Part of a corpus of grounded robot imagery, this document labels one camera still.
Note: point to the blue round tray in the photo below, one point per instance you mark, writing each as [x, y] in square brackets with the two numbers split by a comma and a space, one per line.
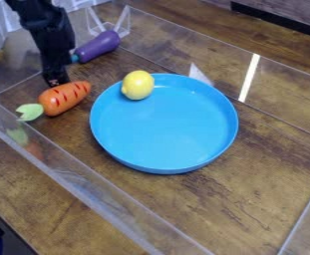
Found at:
[173, 132]

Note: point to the orange toy carrot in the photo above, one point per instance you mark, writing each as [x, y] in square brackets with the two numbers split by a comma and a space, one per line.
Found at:
[55, 101]

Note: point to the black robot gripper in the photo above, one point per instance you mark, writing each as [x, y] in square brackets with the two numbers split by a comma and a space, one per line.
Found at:
[49, 24]

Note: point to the clear acrylic enclosure wall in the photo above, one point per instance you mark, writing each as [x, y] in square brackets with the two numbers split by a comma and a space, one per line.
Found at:
[76, 203]

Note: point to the yellow toy lemon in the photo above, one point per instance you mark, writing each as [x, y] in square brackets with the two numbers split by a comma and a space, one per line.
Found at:
[138, 85]

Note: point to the purple toy eggplant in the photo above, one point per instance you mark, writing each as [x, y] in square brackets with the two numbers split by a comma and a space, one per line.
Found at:
[101, 45]

